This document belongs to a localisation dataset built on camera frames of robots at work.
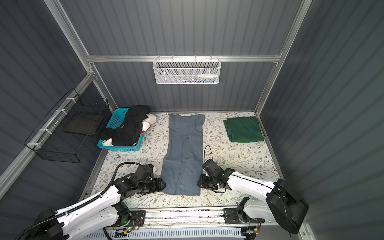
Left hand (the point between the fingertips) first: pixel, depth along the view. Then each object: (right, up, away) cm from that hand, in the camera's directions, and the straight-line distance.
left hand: (162, 186), depth 81 cm
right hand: (+21, 0, +1) cm, 21 cm away
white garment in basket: (-12, +39, +20) cm, 45 cm away
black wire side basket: (-46, +29, -11) cm, 56 cm away
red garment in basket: (-16, +30, +13) cm, 36 cm away
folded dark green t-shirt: (+54, +31, +27) cm, 68 cm away
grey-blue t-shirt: (+11, +10, +11) cm, 19 cm away
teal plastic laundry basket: (-44, +39, +37) cm, 70 cm away
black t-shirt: (-25, +28, +14) cm, 40 cm away
